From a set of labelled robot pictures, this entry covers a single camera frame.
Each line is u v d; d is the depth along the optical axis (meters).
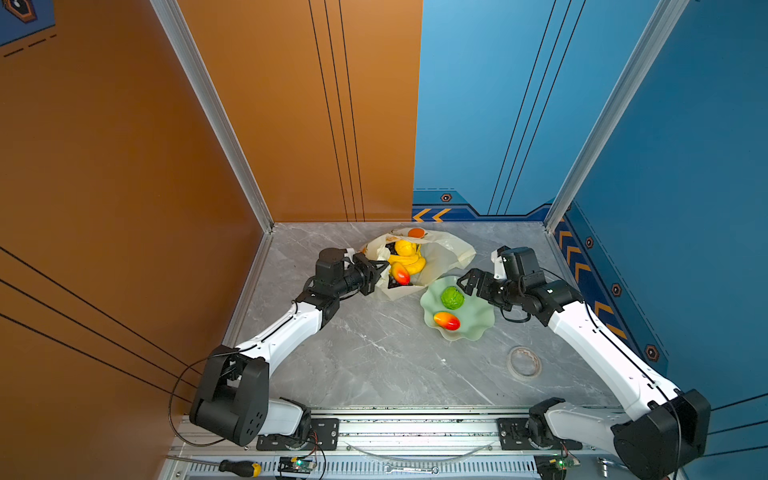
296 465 0.71
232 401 0.42
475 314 0.94
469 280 0.71
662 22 0.71
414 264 1.02
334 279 0.65
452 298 0.92
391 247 1.02
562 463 0.70
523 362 0.85
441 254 0.92
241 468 0.67
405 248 1.00
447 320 0.90
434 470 0.69
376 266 0.79
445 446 0.72
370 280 0.74
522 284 0.58
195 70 0.79
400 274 0.97
